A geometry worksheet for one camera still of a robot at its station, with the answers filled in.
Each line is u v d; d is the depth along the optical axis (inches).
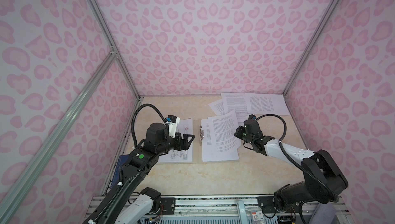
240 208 27.2
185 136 25.0
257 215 27.1
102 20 31.3
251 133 27.5
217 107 44.8
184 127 39.9
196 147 36.5
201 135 38.3
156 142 20.7
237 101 46.6
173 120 24.8
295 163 18.0
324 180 16.9
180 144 24.4
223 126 39.8
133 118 20.1
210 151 35.9
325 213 27.1
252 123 27.2
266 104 45.2
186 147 24.8
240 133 31.5
